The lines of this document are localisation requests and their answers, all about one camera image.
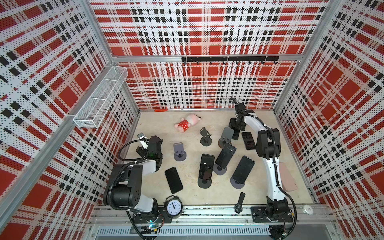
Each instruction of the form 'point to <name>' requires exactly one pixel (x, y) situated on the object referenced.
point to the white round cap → (307, 209)
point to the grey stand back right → (226, 137)
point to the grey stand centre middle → (219, 170)
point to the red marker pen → (161, 110)
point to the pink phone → (288, 181)
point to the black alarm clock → (173, 206)
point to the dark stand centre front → (203, 183)
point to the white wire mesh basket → (91, 115)
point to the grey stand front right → (236, 184)
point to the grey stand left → (180, 154)
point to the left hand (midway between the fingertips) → (146, 143)
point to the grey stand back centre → (206, 140)
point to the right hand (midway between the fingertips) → (235, 126)
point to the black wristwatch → (238, 207)
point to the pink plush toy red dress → (184, 125)
